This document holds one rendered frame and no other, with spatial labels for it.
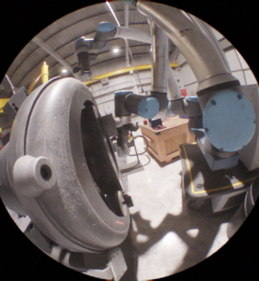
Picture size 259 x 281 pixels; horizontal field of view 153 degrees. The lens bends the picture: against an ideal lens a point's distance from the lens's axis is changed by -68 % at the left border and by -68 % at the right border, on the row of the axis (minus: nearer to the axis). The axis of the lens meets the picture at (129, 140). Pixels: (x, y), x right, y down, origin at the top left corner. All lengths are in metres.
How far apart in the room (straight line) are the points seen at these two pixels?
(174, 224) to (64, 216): 0.75
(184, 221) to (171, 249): 0.23
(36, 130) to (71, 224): 0.14
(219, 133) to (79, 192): 0.29
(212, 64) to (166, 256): 0.88
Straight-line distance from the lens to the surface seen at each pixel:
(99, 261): 0.32
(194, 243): 0.80
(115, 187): 0.46
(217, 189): 0.62
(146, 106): 0.36
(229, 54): 9.19
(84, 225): 0.17
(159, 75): 0.48
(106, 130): 0.41
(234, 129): 0.26
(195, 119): 0.88
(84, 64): 0.60
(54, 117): 0.16
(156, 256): 0.77
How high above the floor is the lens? 0.77
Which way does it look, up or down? 16 degrees down
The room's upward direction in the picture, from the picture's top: 15 degrees counter-clockwise
